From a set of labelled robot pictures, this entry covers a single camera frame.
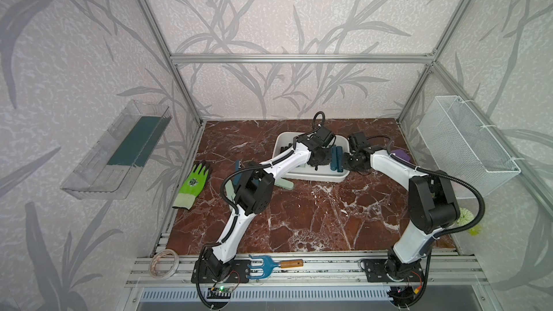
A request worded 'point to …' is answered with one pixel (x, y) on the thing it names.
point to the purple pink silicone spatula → (402, 154)
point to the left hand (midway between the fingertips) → (328, 160)
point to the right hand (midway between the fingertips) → (344, 162)
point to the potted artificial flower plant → (465, 217)
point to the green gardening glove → (192, 187)
